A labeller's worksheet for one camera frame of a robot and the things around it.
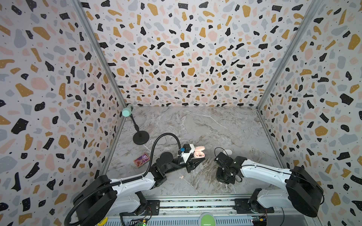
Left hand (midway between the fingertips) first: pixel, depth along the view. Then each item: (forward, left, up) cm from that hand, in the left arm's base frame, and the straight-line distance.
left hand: (204, 154), depth 69 cm
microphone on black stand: (+24, +41, -22) cm, 52 cm away
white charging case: (+12, -19, -22) cm, 32 cm away
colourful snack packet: (+7, +37, -23) cm, 44 cm away
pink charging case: (+1, +3, 0) cm, 3 cm away
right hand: (-5, -9, -22) cm, 24 cm away
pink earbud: (-4, +11, -23) cm, 26 cm away
